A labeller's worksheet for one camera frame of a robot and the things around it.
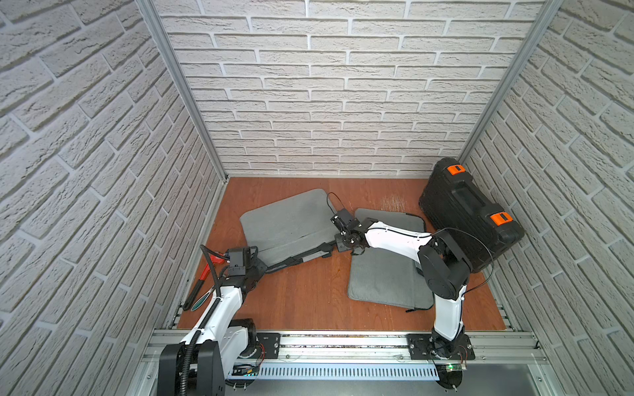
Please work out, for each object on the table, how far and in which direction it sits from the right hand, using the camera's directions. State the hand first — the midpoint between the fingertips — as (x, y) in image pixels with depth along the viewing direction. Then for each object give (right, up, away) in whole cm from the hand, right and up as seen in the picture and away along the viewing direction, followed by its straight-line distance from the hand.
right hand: (347, 240), depth 95 cm
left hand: (-32, -6, -6) cm, 33 cm away
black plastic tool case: (+37, +16, -9) cm, 41 cm away
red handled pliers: (-42, -2, -20) cm, 47 cm away
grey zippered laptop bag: (-19, +5, +1) cm, 20 cm away
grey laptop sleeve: (+12, -11, -11) cm, 20 cm away
